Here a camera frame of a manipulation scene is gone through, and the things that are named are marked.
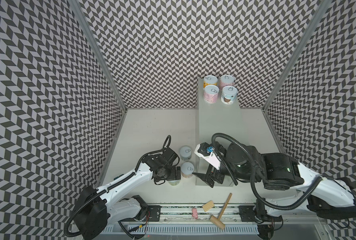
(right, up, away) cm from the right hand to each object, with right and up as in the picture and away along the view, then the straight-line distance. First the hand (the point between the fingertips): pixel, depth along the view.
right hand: (201, 165), depth 54 cm
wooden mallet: (+9, -32, +17) cm, 37 cm away
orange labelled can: (-5, -11, +29) cm, 32 cm away
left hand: (-13, -14, +25) cm, 32 cm away
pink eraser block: (-1, -30, +20) cm, 36 cm away
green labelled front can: (-12, -17, +26) cm, 34 cm away
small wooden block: (+6, -28, +23) cm, 37 cm away
